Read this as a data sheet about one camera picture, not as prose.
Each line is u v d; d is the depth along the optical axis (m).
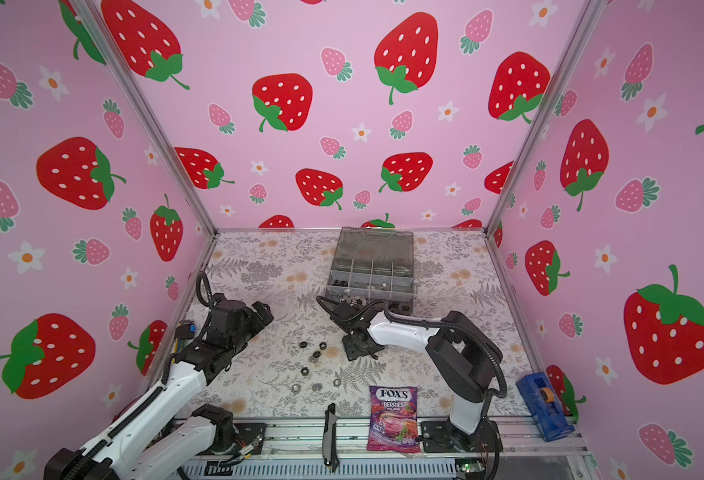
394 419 0.75
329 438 0.73
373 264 1.04
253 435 0.75
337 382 0.84
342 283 1.04
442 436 0.73
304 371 0.86
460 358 0.46
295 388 0.82
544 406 0.74
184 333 0.93
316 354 0.88
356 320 0.68
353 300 1.00
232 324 0.63
